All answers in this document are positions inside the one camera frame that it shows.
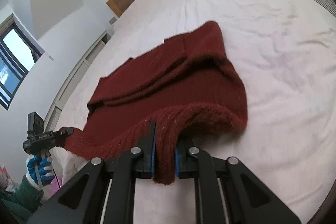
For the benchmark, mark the left wall switch plate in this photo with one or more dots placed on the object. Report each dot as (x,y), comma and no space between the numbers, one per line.
(111,21)

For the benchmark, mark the window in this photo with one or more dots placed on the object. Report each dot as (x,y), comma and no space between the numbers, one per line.
(18,55)

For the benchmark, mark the dark red knit sweater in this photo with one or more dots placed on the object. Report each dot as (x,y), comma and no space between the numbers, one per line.
(187,84)

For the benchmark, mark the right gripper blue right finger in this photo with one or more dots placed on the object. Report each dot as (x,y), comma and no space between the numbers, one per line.
(184,165)

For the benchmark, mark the pale pink duvet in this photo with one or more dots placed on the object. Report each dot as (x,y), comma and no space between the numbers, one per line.
(283,51)

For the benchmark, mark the green sleeved forearm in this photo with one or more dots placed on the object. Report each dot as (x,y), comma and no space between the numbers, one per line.
(24,201)

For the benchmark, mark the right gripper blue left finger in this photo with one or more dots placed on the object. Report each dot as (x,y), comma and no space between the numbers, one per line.
(145,167)

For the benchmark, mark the blue white gloved hand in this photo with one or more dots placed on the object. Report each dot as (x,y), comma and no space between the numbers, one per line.
(40,171)

